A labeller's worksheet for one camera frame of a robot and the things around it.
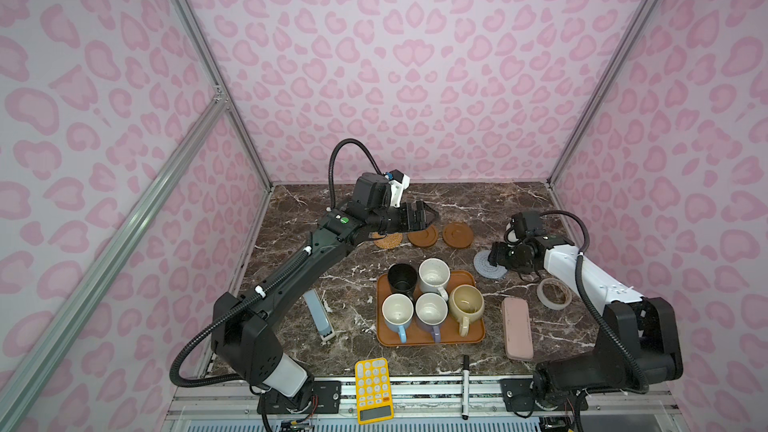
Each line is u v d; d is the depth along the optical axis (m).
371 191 0.57
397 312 0.86
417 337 0.83
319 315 0.81
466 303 0.87
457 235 1.04
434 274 0.92
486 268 0.95
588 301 0.47
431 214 0.70
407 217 0.65
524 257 0.66
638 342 0.42
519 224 0.72
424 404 0.72
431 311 0.85
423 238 1.03
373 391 0.73
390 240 1.03
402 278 0.88
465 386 0.74
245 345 0.41
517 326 0.82
